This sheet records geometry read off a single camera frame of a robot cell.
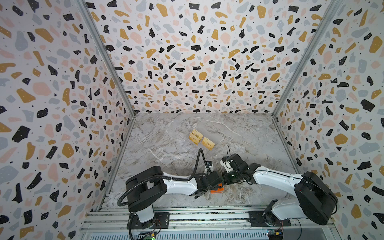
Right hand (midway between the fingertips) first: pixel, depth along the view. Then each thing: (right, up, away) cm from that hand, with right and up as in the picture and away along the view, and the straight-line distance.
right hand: (219, 178), depth 84 cm
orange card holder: (0, -6, -1) cm, 6 cm away
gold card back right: (-5, +19, +9) cm, 21 cm away
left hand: (0, -2, +1) cm, 2 cm away
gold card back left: (-13, +25, +13) cm, 31 cm away
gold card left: (-15, +22, +13) cm, 29 cm away
